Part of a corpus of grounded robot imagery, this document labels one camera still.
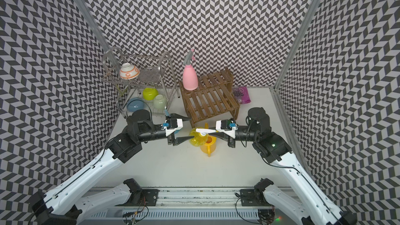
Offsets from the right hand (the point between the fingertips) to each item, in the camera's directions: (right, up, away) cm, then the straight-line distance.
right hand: (212, 133), depth 61 cm
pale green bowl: (-32, +12, +37) cm, 50 cm away
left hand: (-9, +2, +1) cm, 9 cm away
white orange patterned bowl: (-45, +29, +22) cm, 58 cm away
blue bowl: (-49, +11, +38) cm, 63 cm away
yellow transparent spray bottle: (-5, -3, 0) cm, 6 cm away
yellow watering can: (0, -10, +18) cm, 20 cm away
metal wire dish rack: (-39, +23, +25) cm, 52 cm away
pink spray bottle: (-11, +24, +16) cm, 31 cm away
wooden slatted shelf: (+2, +16, +35) cm, 38 cm away
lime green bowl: (-41, +18, +41) cm, 60 cm away
